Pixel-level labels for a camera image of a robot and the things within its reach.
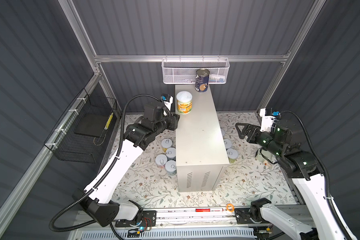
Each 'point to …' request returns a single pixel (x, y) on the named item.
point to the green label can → (232, 154)
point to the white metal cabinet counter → (200, 154)
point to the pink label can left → (160, 160)
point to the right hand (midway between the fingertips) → (245, 127)
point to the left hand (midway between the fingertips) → (175, 114)
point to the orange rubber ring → (232, 207)
